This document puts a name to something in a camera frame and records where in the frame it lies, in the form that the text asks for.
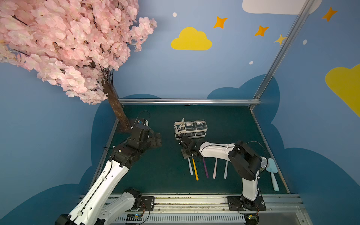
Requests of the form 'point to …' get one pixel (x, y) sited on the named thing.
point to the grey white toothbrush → (183, 120)
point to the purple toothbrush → (206, 173)
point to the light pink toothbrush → (215, 168)
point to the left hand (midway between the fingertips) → (153, 135)
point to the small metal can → (264, 162)
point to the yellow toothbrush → (196, 173)
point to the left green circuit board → (134, 217)
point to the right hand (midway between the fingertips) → (187, 149)
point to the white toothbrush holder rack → (190, 128)
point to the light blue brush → (272, 167)
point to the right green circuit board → (251, 219)
